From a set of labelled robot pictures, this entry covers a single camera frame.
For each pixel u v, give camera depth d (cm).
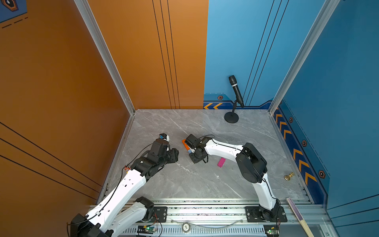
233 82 97
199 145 69
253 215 72
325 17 72
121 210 46
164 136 70
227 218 72
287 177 84
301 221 71
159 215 74
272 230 71
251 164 54
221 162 91
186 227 65
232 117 115
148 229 71
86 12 71
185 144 77
